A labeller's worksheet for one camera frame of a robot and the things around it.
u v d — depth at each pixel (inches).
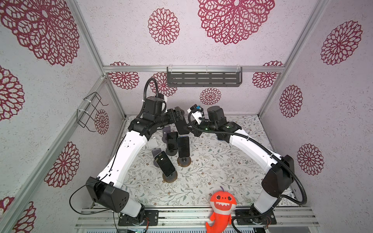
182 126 29.2
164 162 32.8
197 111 26.0
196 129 22.2
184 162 37.2
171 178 34.4
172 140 40.6
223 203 27.8
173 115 25.0
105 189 15.5
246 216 29.9
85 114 29.5
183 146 34.0
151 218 28.9
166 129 39.6
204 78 39.3
